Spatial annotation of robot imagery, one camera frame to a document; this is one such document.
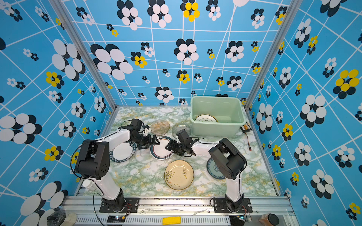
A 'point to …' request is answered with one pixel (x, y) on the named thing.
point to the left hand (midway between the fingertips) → (156, 143)
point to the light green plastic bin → (217, 116)
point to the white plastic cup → (89, 184)
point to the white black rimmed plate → (206, 117)
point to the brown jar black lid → (268, 219)
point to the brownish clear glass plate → (160, 127)
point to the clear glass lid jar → (59, 218)
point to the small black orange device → (245, 128)
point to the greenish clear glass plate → (180, 126)
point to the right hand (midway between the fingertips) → (169, 149)
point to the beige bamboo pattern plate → (179, 174)
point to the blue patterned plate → (213, 170)
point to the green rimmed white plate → (159, 151)
